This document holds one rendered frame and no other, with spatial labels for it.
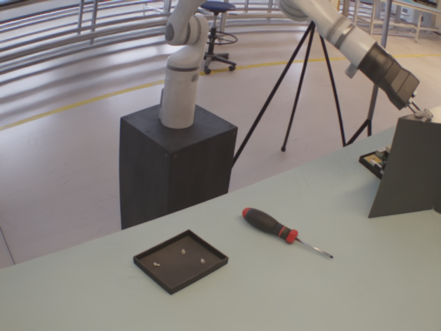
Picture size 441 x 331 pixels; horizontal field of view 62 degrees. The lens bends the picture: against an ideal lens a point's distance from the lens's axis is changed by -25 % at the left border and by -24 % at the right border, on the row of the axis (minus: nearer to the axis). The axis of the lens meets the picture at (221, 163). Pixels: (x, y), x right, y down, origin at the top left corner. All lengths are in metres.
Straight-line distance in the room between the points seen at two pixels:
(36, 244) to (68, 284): 1.55
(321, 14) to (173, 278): 0.51
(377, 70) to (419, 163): 0.19
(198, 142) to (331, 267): 0.65
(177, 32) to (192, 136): 0.30
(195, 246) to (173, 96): 0.63
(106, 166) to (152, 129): 1.42
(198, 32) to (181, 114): 0.25
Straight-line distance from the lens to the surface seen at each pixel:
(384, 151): 1.03
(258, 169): 2.76
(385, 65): 0.78
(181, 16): 1.13
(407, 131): 0.75
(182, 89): 1.23
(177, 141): 1.22
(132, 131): 1.29
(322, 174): 0.90
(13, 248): 2.16
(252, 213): 0.72
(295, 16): 0.84
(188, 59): 1.20
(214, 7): 3.89
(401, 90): 0.79
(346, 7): 7.61
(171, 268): 0.64
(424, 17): 12.33
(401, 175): 0.80
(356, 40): 0.79
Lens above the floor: 1.46
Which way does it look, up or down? 32 degrees down
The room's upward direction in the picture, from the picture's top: 8 degrees clockwise
